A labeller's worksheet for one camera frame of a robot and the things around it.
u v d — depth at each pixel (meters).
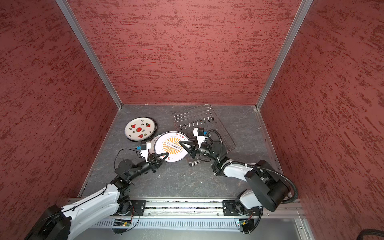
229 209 0.74
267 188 0.44
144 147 0.66
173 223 0.77
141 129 1.03
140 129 1.03
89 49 0.87
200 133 0.65
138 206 0.74
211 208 0.76
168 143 0.70
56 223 0.45
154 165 0.66
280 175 0.41
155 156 0.69
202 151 0.68
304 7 0.71
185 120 1.10
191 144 0.68
